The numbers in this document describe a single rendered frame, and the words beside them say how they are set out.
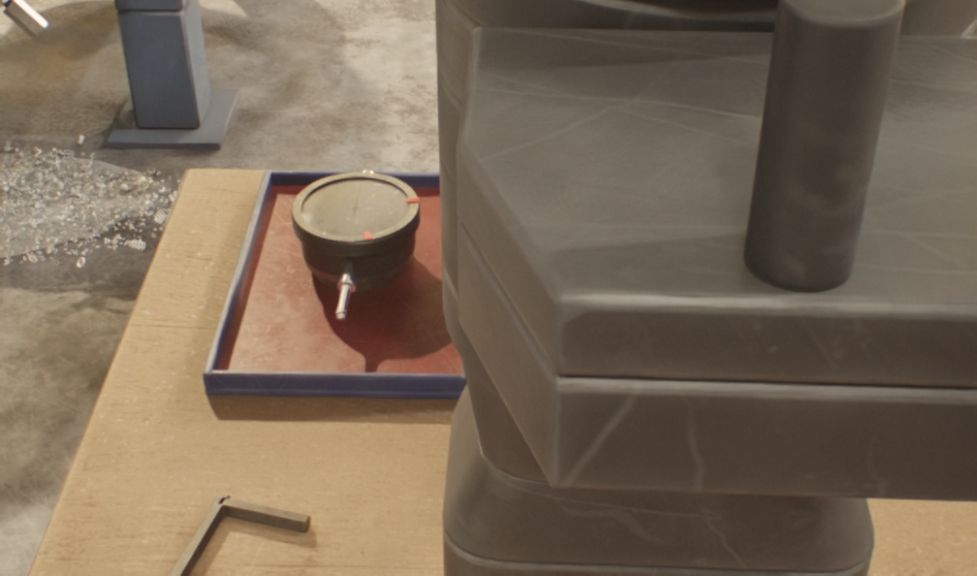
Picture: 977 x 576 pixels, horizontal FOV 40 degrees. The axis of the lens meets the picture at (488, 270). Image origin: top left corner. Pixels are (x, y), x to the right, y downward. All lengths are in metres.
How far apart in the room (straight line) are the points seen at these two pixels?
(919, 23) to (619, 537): 0.10
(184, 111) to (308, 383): 1.15
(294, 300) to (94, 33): 1.42
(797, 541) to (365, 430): 0.33
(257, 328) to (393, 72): 1.25
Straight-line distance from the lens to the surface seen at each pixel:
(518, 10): 0.16
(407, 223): 0.59
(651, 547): 0.23
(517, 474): 0.22
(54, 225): 1.57
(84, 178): 1.64
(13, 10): 1.43
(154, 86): 1.68
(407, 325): 0.58
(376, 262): 0.59
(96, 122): 1.77
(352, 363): 0.57
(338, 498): 0.51
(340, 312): 0.56
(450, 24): 0.18
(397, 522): 0.50
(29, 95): 1.86
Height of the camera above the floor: 0.83
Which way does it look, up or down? 36 degrees down
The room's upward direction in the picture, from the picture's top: straight up
